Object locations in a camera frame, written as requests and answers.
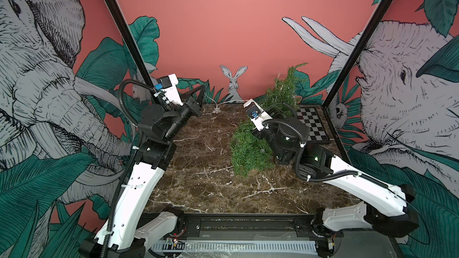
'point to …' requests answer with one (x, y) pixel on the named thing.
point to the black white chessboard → (318, 132)
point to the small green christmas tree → (285, 89)
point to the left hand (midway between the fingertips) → (205, 85)
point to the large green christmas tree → (249, 153)
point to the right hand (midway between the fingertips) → (257, 101)
